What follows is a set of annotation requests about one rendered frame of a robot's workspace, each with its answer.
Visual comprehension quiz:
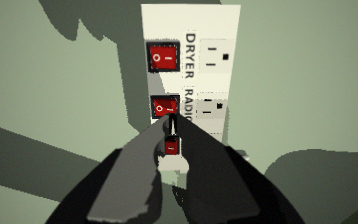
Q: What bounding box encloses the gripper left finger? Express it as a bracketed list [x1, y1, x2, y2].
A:
[45, 112, 173, 224]

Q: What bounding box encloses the white power strip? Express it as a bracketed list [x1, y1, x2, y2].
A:
[141, 4, 241, 173]

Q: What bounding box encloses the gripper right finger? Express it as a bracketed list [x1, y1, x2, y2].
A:
[173, 112, 305, 224]

